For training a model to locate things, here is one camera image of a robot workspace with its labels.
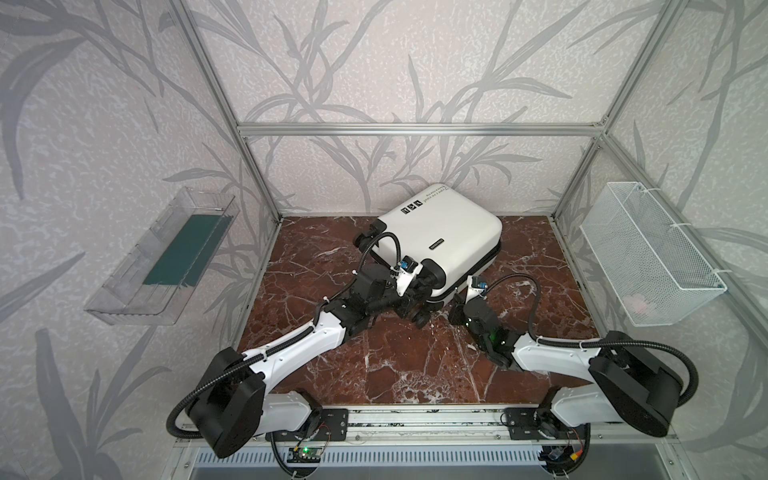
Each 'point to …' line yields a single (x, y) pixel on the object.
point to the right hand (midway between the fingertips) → (454, 288)
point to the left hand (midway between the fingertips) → (424, 281)
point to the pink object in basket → (637, 302)
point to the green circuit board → (304, 455)
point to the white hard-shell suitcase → (442, 225)
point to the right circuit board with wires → (564, 457)
